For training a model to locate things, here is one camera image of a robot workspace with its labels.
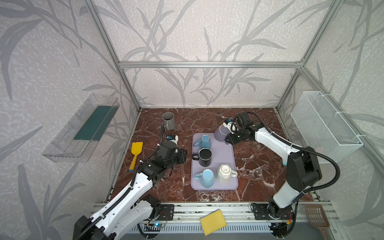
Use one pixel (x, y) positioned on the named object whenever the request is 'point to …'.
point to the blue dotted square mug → (204, 142)
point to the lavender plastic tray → (222, 153)
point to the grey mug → (169, 120)
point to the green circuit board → (155, 227)
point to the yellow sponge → (213, 222)
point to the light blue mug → (206, 178)
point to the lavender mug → (220, 133)
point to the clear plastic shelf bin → (76, 142)
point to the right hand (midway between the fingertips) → (227, 134)
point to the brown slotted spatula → (317, 216)
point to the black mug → (204, 157)
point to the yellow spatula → (136, 148)
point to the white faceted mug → (224, 174)
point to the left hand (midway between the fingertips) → (188, 148)
